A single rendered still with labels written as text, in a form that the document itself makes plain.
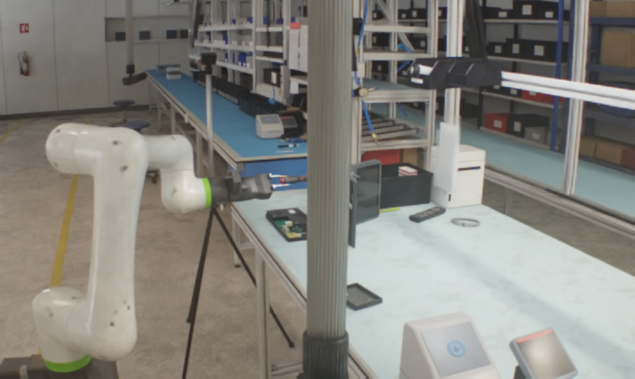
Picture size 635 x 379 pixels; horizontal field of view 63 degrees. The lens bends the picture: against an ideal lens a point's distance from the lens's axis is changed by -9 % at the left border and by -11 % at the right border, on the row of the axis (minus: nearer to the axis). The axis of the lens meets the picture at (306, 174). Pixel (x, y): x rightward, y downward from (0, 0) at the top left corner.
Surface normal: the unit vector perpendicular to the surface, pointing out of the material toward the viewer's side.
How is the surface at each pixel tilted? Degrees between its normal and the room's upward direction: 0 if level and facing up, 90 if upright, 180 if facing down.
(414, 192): 90
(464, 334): 30
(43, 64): 90
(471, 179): 90
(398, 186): 90
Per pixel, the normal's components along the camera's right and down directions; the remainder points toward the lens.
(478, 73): 0.33, 0.23
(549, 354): 0.19, -0.70
